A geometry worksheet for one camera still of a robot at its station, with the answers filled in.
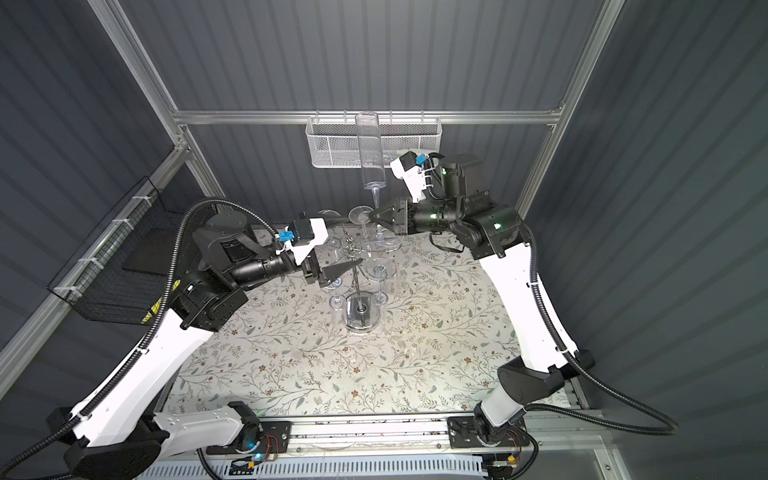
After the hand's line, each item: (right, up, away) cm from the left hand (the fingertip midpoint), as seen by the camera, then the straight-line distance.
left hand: (353, 234), depth 53 cm
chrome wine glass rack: (-3, -22, +41) cm, 46 cm away
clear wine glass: (-1, +7, +25) cm, 26 cm away
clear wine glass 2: (+4, -7, +15) cm, 17 cm away
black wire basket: (-57, -7, +18) cm, 60 cm away
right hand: (+3, +3, +4) cm, 6 cm away
